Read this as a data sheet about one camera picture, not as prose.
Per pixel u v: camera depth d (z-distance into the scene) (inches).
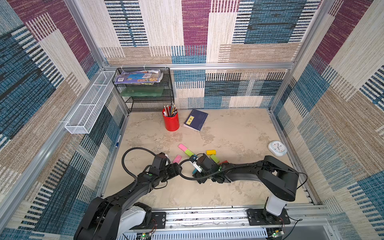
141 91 38.1
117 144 41.8
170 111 40.3
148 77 32.2
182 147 39.1
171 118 39.1
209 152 38.1
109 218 16.0
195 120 45.0
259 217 28.7
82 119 27.7
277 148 37.9
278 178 18.6
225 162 36.4
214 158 36.4
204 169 27.6
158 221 28.9
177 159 36.9
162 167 27.6
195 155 30.8
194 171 32.1
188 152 37.9
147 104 46.9
